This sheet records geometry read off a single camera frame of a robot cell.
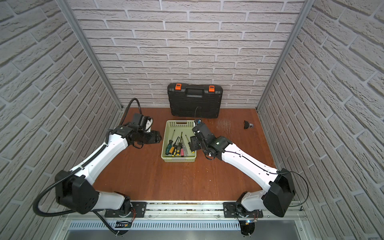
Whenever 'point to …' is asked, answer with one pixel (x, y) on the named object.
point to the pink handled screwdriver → (182, 150)
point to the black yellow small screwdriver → (175, 151)
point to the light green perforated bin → (173, 129)
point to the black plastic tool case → (184, 99)
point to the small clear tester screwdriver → (185, 150)
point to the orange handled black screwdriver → (172, 148)
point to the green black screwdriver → (170, 142)
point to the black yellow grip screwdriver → (189, 143)
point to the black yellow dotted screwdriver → (179, 147)
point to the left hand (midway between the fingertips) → (159, 136)
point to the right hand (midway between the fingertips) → (198, 138)
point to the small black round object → (247, 125)
